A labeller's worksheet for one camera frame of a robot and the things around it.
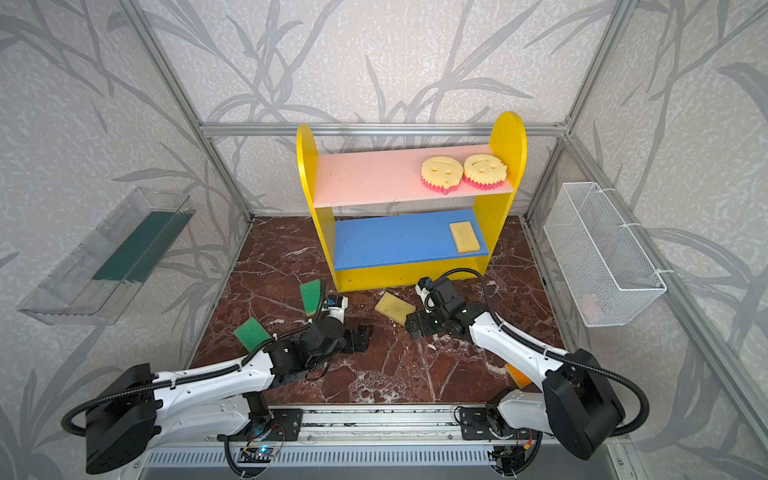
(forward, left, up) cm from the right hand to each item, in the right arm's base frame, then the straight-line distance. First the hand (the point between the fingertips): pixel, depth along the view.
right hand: (419, 311), depth 86 cm
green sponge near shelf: (+9, +35, -6) cm, 37 cm away
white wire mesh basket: (-4, -38, +28) cm, 47 cm away
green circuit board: (-33, +41, -9) cm, 54 cm away
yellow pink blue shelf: (+28, +11, +6) cm, 31 cm away
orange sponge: (-17, -27, -6) cm, 32 cm away
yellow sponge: (+4, +8, -6) cm, 11 cm away
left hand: (-4, +15, +2) cm, 16 cm away
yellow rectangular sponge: (+22, -15, +8) cm, 28 cm away
